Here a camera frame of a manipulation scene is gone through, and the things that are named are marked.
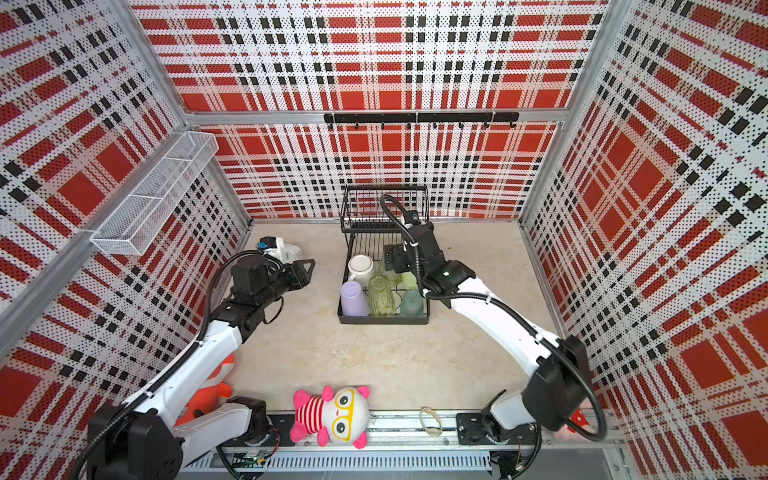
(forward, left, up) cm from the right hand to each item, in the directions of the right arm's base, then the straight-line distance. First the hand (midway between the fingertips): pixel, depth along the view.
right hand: (402, 248), depth 78 cm
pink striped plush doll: (-36, +15, -18) cm, 43 cm away
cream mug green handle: (+2, -2, -20) cm, 20 cm away
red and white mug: (+5, +14, -16) cm, 21 cm away
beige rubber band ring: (-38, -7, -24) cm, 46 cm away
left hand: (-2, +26, -5) cm, 27 cm away
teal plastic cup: (-6, -2, -19) cm, 21 cm away
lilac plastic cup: (-8, +14, -15) cm, 22 cm away
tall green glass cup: (-6, +7, -13) cm, 16 cm away
